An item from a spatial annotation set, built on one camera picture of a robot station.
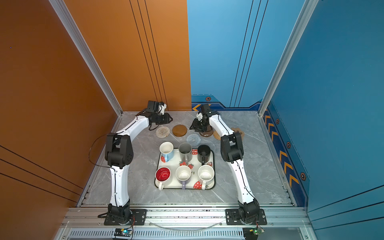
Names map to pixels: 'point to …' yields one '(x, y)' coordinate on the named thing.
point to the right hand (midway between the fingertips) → (191, 129)
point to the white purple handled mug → (183, 173)
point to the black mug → (203, 154)
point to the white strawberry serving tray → (194, 182)
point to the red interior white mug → (162, 175)
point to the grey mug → (185, 152)
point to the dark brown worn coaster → (207, 133)
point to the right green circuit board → (252, 233)
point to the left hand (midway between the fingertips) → (171, 117)
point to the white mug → (206, 173)
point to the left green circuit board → (124, 232)
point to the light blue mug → (166, 149)
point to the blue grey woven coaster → (194, 139)
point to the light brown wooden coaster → (179, 130)
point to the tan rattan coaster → (216, 135)
